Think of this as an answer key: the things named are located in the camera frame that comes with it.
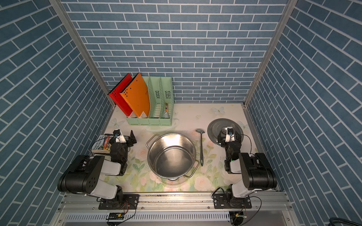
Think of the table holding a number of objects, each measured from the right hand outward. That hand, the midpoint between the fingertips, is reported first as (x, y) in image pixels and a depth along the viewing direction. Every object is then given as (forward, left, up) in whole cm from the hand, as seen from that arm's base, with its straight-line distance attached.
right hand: (230, 132), depth 90 cm
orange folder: (+23, +67, +8) cm, 71 cm away
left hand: (-6, +65, +2) cm, 65 cm away
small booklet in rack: (+19, +46, -9) cm, 50 cm away
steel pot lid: (+12, +3, -10) cm, 16 cm away
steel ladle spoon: (+4, +18, -8) cm, 20 cm away
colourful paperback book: (-13, +83, -6) cm, 84 cm away
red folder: (+10, +74, +18) cm, 77 cm away
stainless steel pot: (-15, +36, -9) cm, 40 cm away
